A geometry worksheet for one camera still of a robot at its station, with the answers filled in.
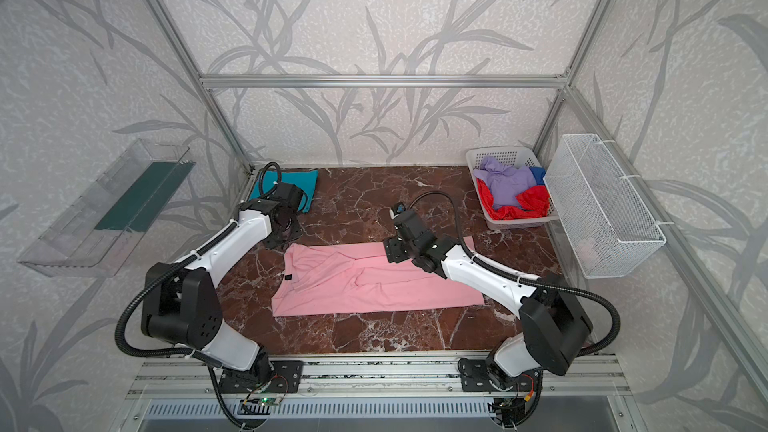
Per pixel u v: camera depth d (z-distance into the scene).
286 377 0.72
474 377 0.73
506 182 1.06
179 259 0.47
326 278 0.89
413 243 0.63
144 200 0.64
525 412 0.69
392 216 0.77
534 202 1.00
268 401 0.70
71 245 0.61
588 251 0.73
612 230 0.61
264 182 0.80
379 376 0.75
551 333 0.42
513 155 1.16
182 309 0.44
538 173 1.06
